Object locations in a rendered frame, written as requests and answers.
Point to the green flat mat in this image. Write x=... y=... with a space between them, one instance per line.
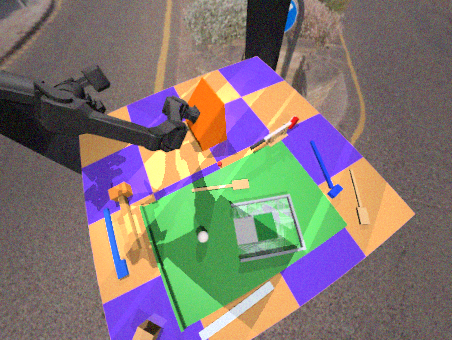
x=205 y=276

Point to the white golf ball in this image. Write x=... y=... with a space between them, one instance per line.
x=203 y=236

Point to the white flat bar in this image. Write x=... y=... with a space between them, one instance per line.
x=236 y=311

